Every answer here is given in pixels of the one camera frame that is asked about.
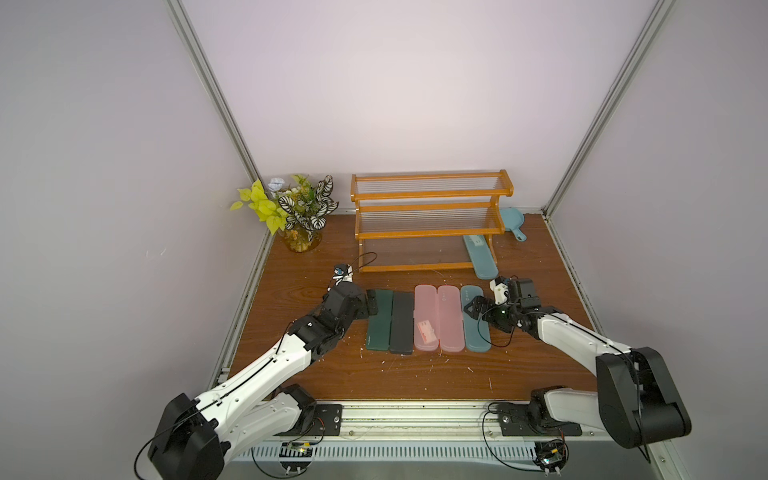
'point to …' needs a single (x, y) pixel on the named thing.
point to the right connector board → (551, 455)
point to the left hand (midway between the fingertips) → (365, 291)
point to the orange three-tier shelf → (427, 221)
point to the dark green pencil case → (379, 326)
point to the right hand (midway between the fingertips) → (476, 307)
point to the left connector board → (295, 457)
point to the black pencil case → (401, 338)
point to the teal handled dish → (513, 219)
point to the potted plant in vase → (297, 210)
